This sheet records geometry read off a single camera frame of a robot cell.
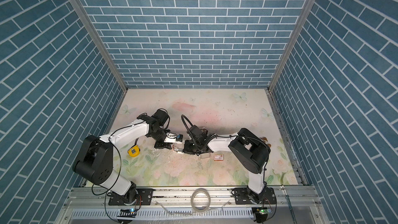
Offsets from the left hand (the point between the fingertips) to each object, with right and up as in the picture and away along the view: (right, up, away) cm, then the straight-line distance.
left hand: (170, 143), depth 87 cm
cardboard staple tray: (+19, -7, -1) cm, 21 cm away
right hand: (+6, -4, +1) cm, 7 cm away
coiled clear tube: (+21, -20, -14) cm, 32 cm away
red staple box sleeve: (+27, -8, -1) cm, 28 cm away
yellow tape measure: (-20, -5, 0) cm, 21 cm away
